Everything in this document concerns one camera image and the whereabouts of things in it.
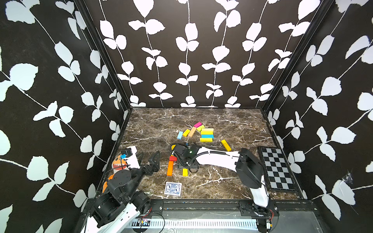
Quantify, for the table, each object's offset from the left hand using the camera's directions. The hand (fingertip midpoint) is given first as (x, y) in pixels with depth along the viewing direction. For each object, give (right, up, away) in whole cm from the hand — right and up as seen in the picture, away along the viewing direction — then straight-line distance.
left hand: (152, 151), depth 65 cm
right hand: (+12, -12, +21) cm, 27 cm away
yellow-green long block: (+28, 0, +36) cm, 46 cm away
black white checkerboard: (+70, -17, +21) cm, 75 cm away
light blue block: (+9, +3, +39) cm, 40 cm away
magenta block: (+23, +11, +44) cm, 51 cm away
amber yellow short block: (+14, +5, +39) cm, 42 cm away
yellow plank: (+14, -17, +19) cm, 29 cm away
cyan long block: (+29, +3, +38) cm, 48 cm away
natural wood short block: (+18, +6, +39) cm, 44 cm away
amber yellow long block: (+29, +5, +40) cm, 50 cm away
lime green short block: (+24, +8, +42) cm, 49 cm away
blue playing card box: (+8, -24, +14) cm, 29 cm away
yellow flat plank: (+43, -5, +32) cm, 54 cm away
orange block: (+5, -16, +23) cm, 28 cm away
